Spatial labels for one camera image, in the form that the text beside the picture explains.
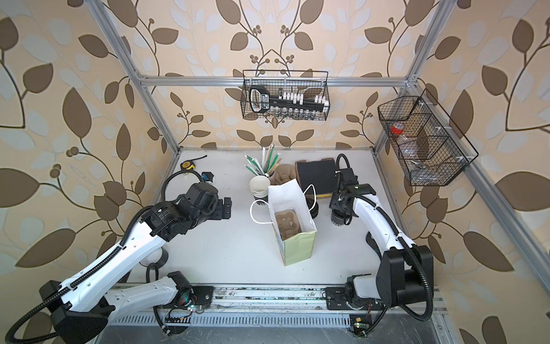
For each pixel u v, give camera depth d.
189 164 1.12
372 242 0.87
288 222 0.93
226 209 0.66
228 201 0.67
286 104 0.84
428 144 0.76
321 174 1.08
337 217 0.83
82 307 0.39
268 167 0.99
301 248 0.72
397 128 0.88
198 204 0.53
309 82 0.91
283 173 1.07
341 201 0.61
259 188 0.94
